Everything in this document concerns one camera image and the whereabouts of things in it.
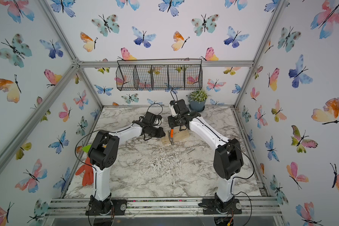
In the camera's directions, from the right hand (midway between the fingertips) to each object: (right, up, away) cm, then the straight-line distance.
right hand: (171, 119), depth 87 cm
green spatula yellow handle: (-59, -20, +12) cm, 64 cm away
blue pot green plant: (+19, +15, +20) cm, 32 cm away
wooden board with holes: (+4, -11, +11) cm, 17 cm away
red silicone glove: (-48, -32, -4) cm, 58 cm away
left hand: (-4, -10, +11) cm, 15 cm away
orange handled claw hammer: (0, -11, +4) cm, 12 cm away
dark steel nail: (+13, -22, +9) cm, 27 cm away
